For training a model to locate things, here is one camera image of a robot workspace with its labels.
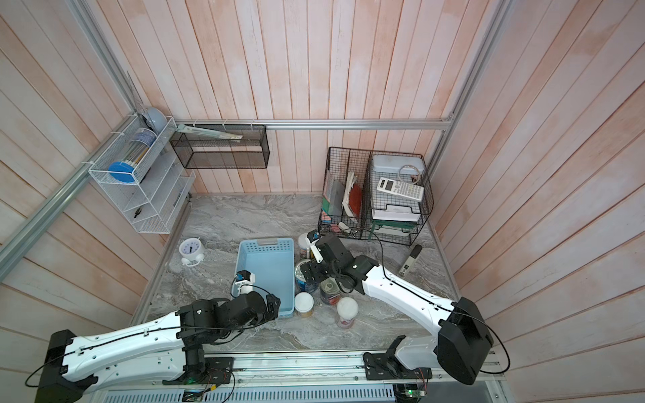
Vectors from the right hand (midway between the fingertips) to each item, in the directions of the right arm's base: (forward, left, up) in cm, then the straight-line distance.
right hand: (312, 261), depth 82 cm
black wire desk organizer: (+25, -23, +6) cm, 35 cm away
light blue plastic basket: (+7, +17, -14) cm, 23 cm away
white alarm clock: (+10, +49, -10) cm, 51 cm away
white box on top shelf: (+40, -33, +9) cm, 53 cm away
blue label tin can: (-5, +4, -5) cm, 8 cm away
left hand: (-15, +13, -3) cm, 20 cm away
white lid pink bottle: (-15, -11, -3) cm, 19 cm away
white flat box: (+19, -30, +3) cm, 35 cm away
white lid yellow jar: (-12, +3, -7) cm, 14 cm away
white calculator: (+27, -33, +7) cm, 43 cm away
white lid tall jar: (+6, +3, -1) cm, 7 cm away
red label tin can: (-8, -6, -5) cm, 11 cm away
